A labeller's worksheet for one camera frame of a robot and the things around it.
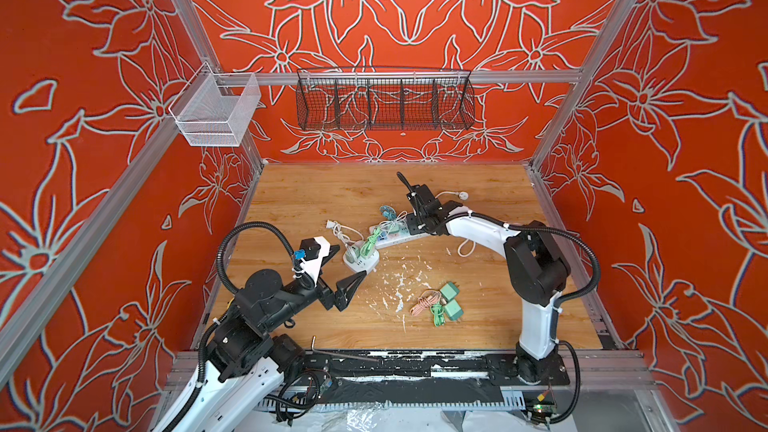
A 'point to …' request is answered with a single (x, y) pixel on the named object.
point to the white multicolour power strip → (396, 232)
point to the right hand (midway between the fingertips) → (410, 222)
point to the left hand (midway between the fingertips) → (350, 259)
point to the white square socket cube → (356, 263)
